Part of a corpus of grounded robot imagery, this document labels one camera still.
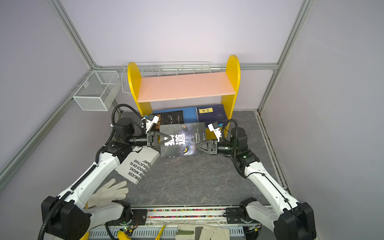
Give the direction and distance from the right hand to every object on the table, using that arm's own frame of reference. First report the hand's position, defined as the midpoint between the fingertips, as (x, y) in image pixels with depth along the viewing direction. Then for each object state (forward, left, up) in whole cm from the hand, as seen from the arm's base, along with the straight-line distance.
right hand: (196, 148), depth 67 cm
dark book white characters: (+4, +5, +4) cm, 7 cm away
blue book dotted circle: (+31, -9, -10) cm, 34 cm away
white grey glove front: (-29, -8, -28) cm, 41 cm away
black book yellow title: (+30, +17, -12) cm, 37 cm away
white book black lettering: (+4, +37, -24) cm, 44 cm away
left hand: (+2, +12, +3) cm, 12 cm away
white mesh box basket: (+45, +66, -2) cm, 80 cm away
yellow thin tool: (-31, +17, -25) cm, 43 cm away
